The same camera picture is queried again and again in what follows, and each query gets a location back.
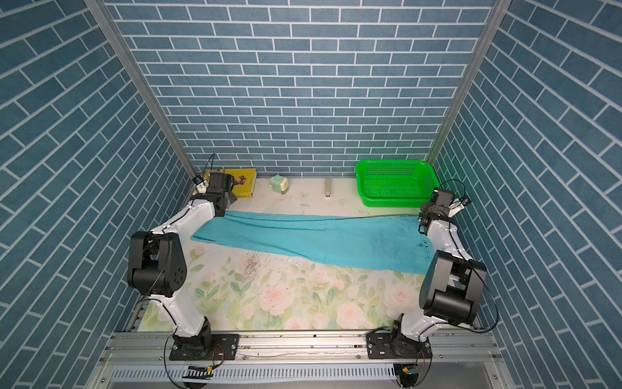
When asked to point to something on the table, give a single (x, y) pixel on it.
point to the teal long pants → (394, 242)
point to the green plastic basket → (396, 183)
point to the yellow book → (247, 189)
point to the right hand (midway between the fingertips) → (439, 210)
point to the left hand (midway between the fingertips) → (224, 199)
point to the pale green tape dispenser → (279, 184)
